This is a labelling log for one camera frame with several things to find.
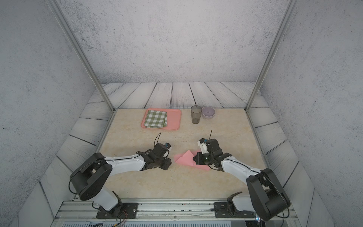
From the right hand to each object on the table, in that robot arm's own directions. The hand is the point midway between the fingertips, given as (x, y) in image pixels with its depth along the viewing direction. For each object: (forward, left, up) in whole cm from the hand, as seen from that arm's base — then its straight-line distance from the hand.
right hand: (194, 158), depth 85 cm
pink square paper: (+1, +4, -2) cm, 5 cm away
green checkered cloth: (+36, +29, -5) cm, 47 cm away
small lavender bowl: (+42, -12, -3) cm, 44 cm away
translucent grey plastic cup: (+35, -2, +6) cm, 35 cm away
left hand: (-1, +14, -5) cm, 15 cm away
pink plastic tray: (+38, +15, -6) cm, 41 cm away
